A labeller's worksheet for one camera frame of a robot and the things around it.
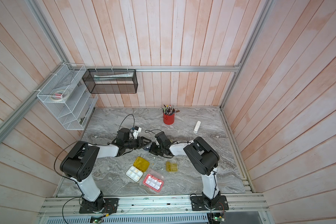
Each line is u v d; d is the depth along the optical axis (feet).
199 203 2.42
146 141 2.90
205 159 1.68
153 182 2.65
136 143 2.75
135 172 2.76
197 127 3.41
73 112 2.55
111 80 3.41
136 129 2.91
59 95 2.41
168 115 3.29
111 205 2.40
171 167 2.87
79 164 1.60
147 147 3.12
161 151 2.50
